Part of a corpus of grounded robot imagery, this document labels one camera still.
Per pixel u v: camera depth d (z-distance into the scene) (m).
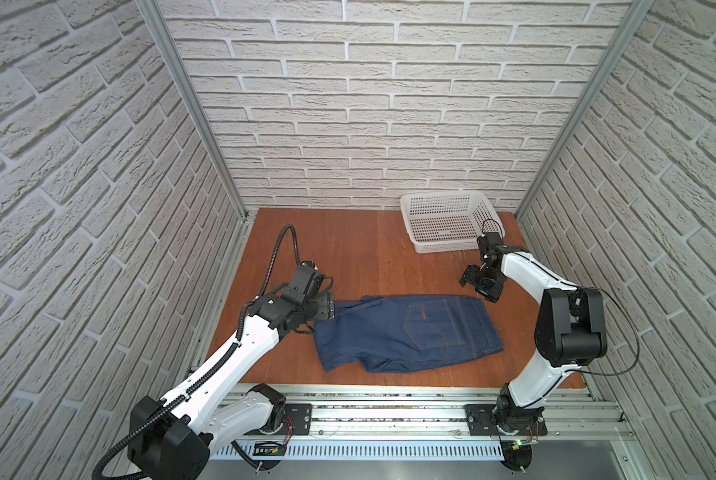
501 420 0.68
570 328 0.48
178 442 0.37
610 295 0.49
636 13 0.69
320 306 0.71
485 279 0.78
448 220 1.18
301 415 0.74
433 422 0.76
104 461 0.35
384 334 0.87
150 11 0.69
